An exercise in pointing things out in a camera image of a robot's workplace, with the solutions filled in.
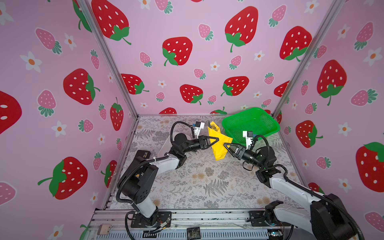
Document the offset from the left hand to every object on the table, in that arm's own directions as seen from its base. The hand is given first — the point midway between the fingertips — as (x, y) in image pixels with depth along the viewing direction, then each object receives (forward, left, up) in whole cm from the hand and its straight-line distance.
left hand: (218, 141), depth 72 cm
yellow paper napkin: (-3, -1, -2) cm, 4 cm away
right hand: (-1, -3, -1) cm, 4 cm away
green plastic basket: (+41, -36, -26) cm, 60 cm away
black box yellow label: (+7, +45, -25) cm, 52 cm away
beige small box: (-34, +54, -25) cm, 69 cm away
